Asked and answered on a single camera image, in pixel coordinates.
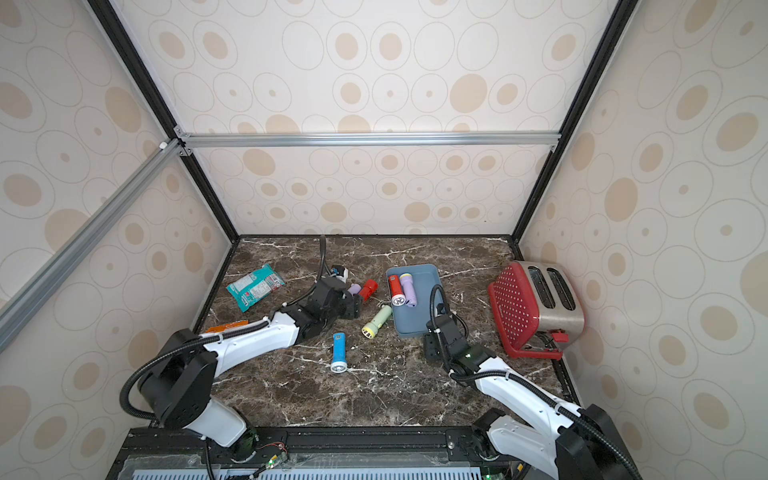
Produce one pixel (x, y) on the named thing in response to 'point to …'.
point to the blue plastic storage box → (412, 321)
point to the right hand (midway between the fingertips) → (445, 337)
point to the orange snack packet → (219, 328)
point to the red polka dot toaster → (536, 309)
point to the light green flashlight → (370, 330)
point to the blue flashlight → (339, 352)
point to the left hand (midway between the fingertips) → (362, 296)
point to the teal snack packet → (248, 290)
